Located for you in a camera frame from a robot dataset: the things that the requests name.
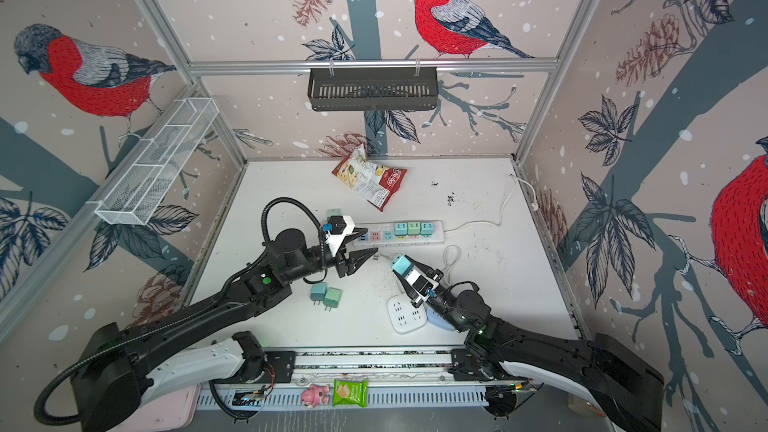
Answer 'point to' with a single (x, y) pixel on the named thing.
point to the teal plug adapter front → (318, 292)
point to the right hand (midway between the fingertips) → (401, 266)
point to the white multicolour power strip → (393, 233)
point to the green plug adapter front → (332, 298)
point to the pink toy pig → (315, 394)
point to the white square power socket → (404, 316)
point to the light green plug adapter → (414, 228)
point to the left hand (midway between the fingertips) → (369, 241)
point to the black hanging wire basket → (373, 88)
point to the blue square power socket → (437, 319)
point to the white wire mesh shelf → (138, 192)
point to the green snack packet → (344, 392)
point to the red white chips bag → (375, 182)
